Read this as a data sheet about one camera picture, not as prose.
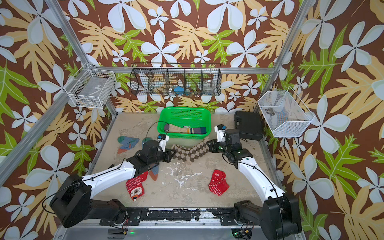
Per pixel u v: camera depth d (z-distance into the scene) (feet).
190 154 2.83
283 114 2.73
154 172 2.85
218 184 2.73
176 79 3.18
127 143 3.27
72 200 1.37
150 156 2.11
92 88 2.82
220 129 2.41
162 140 2.46
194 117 3.77
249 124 3.56
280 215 1.27
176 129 3.65
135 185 2.75
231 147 2.06
